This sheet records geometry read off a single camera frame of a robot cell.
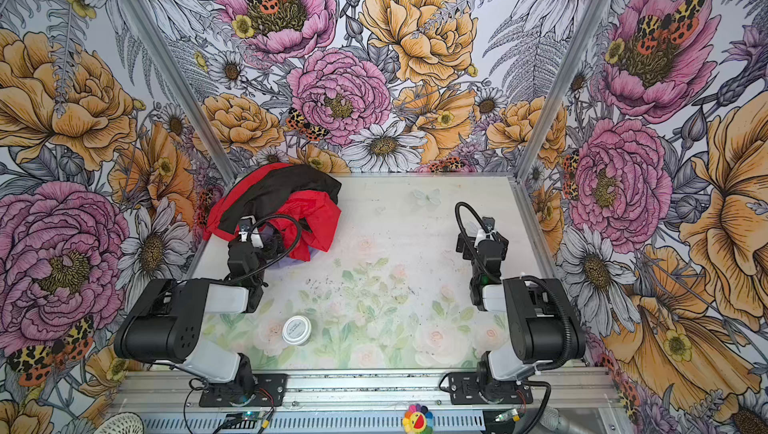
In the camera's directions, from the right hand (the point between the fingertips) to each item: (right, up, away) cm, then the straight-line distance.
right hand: (479, 237), depth 93 cm
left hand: (-66, 0, 0) cm, 66 cm away
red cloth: (-50, +6, -2) cm, 50 cm away
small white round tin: (-51, -22, -16) cm, 58 cm away
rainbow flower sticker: (-21, -39, -24) cm, 50 cm away
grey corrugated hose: (+9, -38, -26) cm, 47 cm away
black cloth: (-66, +10, -6) cm, 67 cm away
